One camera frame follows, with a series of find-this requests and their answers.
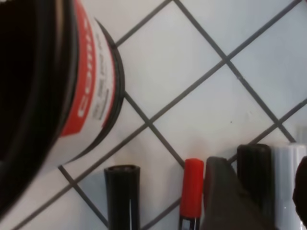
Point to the red gel pen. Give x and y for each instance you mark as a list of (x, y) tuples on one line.
[(191, 200)]

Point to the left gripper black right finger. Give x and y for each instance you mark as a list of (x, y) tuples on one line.
[(300, 190)]

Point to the black mesh pen holder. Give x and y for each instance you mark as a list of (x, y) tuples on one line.
[(61, 89)]

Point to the white paint marker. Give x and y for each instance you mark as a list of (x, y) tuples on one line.
[(286, 159)]

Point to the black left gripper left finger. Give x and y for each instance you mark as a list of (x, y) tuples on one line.
[(227, 205)]

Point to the white marker black cap middle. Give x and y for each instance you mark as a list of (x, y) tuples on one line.
[(256, 174)]

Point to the white marker black cap left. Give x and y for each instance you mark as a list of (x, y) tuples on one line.
[(123, 197)]

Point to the white marker black cap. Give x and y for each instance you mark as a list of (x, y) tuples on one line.
[(123, 197), (256, 174)]

